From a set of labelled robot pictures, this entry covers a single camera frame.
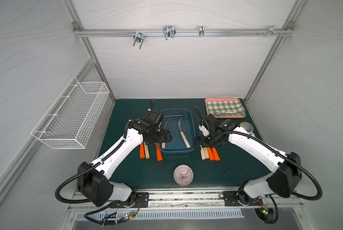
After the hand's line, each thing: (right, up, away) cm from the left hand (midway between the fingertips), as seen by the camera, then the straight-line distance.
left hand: (164, 140), depth 78 cm
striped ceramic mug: (+58, +5, +21) cm, 62 cm away
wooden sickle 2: (+26, -11, +11) cm, 30 cm away
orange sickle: (-15, -10, +13) cm, 22 cm away
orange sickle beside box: (-4, -11, +10) cm, 16 cm away
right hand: (+21, -3, +1) cm, 21 cm away
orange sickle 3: (+31, -11, +11) cm, 35 cm away
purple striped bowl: (+11, -21, +4) cm, 24 cm away
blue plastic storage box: (+11, +7, +27) cm, 30 cm away
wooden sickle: (-2, -6, +14) cm, 16 cm away
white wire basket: (-46, +11, -10) cm, 49 cm away
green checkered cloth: (+48, +19, +37) cm, 64 cm away
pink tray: (+49, +26, +42) cm, 69 cm away
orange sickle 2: (+29, -12, +11) cm, 33 cm away
